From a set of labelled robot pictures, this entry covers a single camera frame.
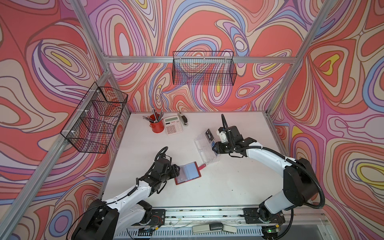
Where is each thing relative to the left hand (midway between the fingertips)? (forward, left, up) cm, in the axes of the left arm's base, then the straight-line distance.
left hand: (179, 168), depth 87 cm
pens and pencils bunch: (+35, +19, +6) cm, 40 cm away
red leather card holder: (-1, -5, -3) cm, 6 cm away
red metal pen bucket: (+30, +17, +1) cm, 35 cm away
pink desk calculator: (+34, +7, 0) cm, 34 cm away
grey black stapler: (+38, -1, +1) cm, 38 cm away
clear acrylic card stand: (+10, -17, 0) cm, 19 cm away
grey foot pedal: (-29, -17, +2) cm, 34 cm away
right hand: (+8, -22, +6) cm, 24 cm away
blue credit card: (+13, -20, +6) cm, 25 cm away
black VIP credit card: (+20, -19, +6) cm, 28 cm away
